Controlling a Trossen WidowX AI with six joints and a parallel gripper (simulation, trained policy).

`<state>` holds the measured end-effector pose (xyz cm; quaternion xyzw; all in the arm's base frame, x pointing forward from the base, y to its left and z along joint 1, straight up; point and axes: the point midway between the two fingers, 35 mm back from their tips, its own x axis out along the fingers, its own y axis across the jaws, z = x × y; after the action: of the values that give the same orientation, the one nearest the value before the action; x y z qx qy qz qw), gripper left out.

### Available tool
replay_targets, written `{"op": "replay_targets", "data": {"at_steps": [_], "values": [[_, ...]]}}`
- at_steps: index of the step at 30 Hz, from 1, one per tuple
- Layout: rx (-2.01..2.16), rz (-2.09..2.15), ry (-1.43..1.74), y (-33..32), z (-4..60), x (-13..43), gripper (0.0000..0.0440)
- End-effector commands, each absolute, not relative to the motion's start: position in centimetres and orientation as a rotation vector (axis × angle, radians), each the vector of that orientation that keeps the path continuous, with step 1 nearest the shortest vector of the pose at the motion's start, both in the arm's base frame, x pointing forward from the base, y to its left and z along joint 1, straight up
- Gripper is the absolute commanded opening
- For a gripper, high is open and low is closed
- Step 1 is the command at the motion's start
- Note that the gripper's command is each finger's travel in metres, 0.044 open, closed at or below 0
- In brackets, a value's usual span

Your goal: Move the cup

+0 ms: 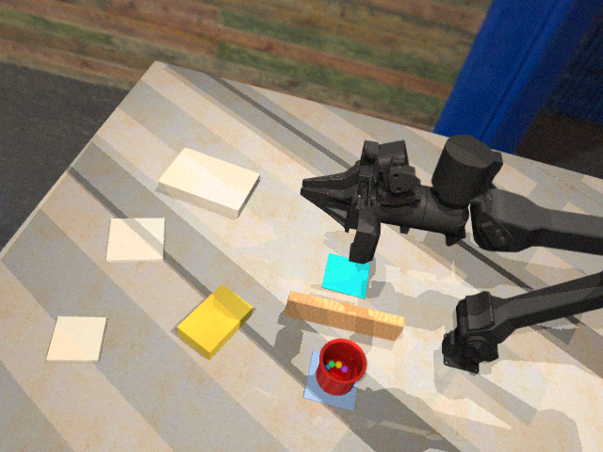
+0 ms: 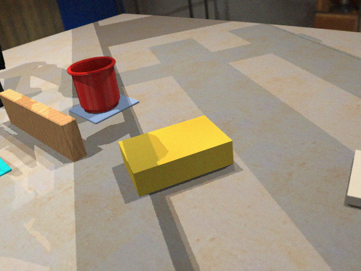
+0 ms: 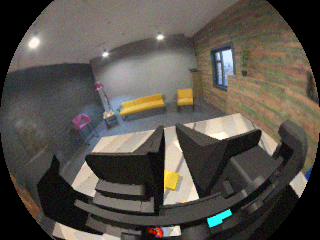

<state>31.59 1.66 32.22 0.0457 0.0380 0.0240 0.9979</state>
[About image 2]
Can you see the red cup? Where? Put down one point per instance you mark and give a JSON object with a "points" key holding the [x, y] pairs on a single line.
{"points": [[96, 84]]}

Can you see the yellow rectangular block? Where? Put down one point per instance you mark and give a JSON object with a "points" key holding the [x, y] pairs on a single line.
{"points": [[174, 154]]}

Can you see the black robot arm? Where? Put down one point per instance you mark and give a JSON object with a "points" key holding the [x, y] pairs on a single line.
{"points": [[2, 67]]}

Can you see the orange wooden bar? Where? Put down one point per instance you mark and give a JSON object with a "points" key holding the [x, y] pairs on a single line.
{"points": [[55, 129]]}

